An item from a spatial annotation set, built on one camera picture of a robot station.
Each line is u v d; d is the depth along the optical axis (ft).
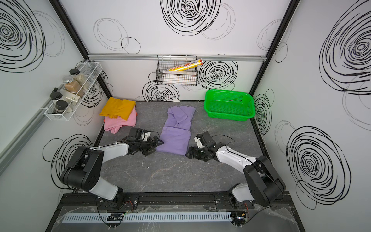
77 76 2.43
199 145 2.62
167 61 3.10
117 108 3.35
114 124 3.25
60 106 2.01
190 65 2.91
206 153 2.18
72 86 2.32
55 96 2.03
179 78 2.84
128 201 2.37
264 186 1.39
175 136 3.14
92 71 3.08
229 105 3.91
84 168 1.48
